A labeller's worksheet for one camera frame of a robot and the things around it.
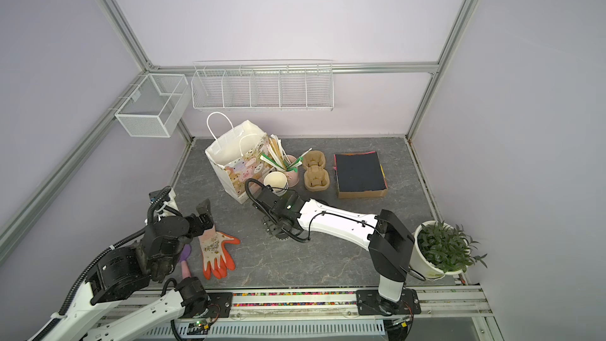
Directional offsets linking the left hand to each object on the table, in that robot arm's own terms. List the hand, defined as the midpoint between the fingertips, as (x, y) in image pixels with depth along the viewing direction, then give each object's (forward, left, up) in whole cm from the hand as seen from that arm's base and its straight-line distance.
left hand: (195, 208), depth 65 cm
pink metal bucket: (+23, -27, -20) cm, 40 cm away
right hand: (+3, -21, -16) cm, 27 cm away
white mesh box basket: (+52, +29, -4) cm, 60 cm away
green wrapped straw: (+25, -27, -17) cm, 41 cm away
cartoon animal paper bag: (+29, -4, -13) cm, 32 cm away
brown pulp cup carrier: (+25, -37, -25) cm, 51 cm away
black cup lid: (0, -22, -25) cm, 33 cm away
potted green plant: (-14, -69, -9) cm, 71 cm away
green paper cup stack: (+20, -20, -20) cm, 35 cm away
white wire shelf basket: (+59, -33, -1) cm, 67 cm away
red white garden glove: (-7, +1, -26) cm, 27 cm away
